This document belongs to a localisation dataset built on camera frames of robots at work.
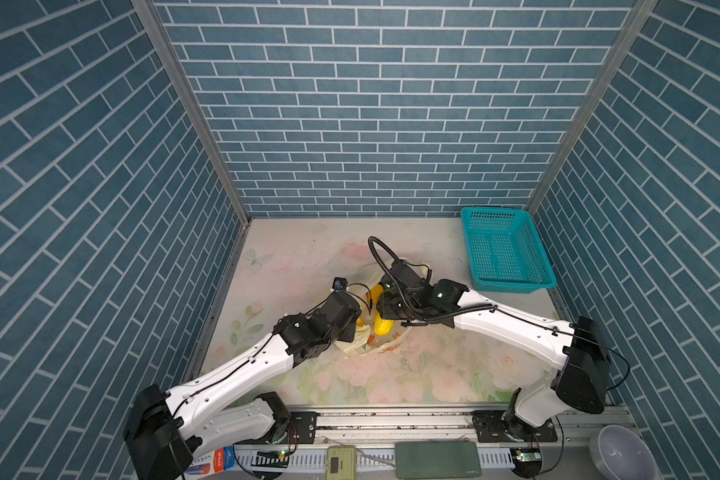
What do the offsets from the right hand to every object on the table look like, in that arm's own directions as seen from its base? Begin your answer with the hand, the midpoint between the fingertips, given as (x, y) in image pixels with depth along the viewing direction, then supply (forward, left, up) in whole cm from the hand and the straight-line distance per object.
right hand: (376, 304), depth 78 cm
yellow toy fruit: (-6, -1, -1) cm, 6 cm away
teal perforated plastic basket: (+36, -46, -18) cm, 61 cm away
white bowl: (-26, -60, -18) cm, 68 cm away
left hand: (-3, +7, -3) cm, 8 cm away
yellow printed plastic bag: (-7, 0, -2) cm, 8 cm away
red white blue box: (-36, +35, -14) cm, 52 cm away
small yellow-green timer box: (-33, +6, -15) cm, 37 cm away
